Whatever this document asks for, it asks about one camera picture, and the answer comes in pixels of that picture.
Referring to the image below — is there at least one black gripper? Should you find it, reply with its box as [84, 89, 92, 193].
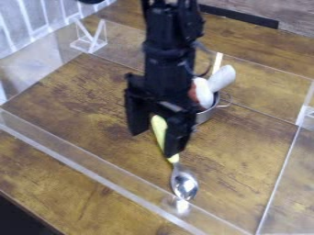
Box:
[125, 45, 196, 158]

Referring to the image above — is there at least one silver metal pot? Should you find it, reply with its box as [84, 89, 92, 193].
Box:
[196, 91, 232, 125]

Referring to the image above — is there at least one white and brown plush mushroom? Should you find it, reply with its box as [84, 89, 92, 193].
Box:
[187, 65, 236, 109]

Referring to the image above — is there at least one yellow handled metal spoon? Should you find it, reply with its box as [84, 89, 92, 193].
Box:
[151, 115, 199, 201]

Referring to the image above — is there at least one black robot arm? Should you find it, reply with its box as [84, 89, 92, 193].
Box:
[124, 0, 203, 157]

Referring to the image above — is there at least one clear acrylic triangle stand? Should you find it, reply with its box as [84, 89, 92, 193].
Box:
[69, 19, 108, 54]

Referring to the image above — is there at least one black strip on table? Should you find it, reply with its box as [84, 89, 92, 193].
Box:
[200, 4, 279, 29]

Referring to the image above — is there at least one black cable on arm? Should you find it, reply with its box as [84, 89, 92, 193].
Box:
[185, 40, 217, 78]

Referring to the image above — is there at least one clear acrylic barrier wall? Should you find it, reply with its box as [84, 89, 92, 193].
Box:
[0, 108, 251, 235]

